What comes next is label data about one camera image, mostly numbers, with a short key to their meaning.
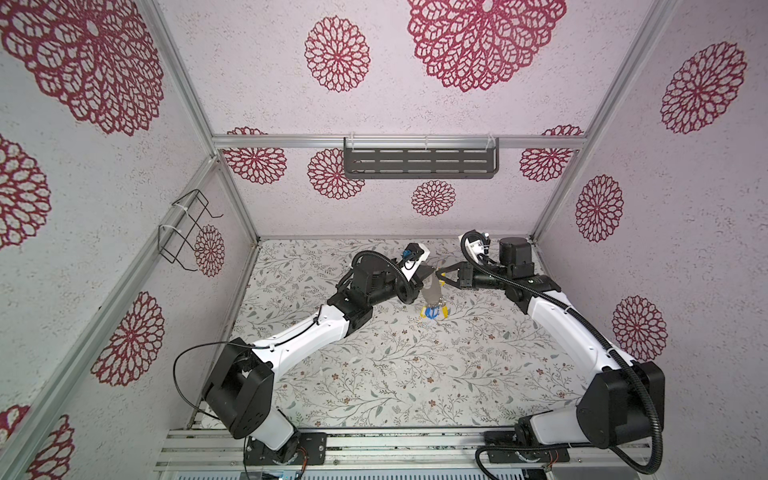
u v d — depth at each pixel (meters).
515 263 0.62
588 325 0.49
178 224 0.76
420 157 0.95
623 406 0.41
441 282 0.75
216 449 0.75
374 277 0.58
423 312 0.88
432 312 0.92
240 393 0.42
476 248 0.72
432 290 0.78
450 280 0.75
